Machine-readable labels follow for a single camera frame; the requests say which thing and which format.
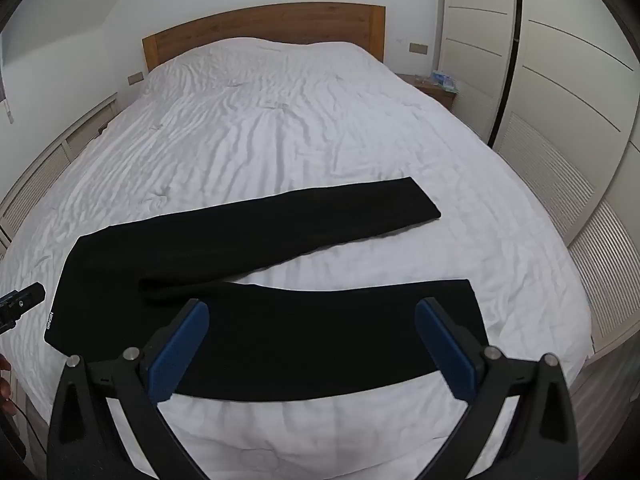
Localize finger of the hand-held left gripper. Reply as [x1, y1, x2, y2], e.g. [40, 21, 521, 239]
[0, 282, 47, 335]

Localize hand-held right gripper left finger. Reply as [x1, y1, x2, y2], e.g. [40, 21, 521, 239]
[47, 298, 210, 480]

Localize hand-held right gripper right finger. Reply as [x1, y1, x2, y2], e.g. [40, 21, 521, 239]
[414, 297, 581, 480]

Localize black pants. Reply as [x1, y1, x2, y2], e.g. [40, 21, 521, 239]
[44, 176, 490, 403]

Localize bed with white duvet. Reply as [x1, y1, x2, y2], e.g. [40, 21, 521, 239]
[0, 36, 593, 480]

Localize wooden nightstand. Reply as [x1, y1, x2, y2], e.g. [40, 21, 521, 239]
[397, 73, 458, 110]

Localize blue packet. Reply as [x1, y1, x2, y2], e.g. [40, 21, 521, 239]
[431, 69, 458, 92]

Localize white wardrobe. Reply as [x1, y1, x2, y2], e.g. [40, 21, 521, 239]
[437, 0, 640, 356]

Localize wooden headboard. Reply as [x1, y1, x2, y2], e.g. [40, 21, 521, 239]
[142, 2, 387, 75]

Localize black cable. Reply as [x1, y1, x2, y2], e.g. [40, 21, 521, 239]
[0, 399, 48, 466]

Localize window frame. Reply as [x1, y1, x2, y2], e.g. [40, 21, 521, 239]
[0, 30, 12, 107]

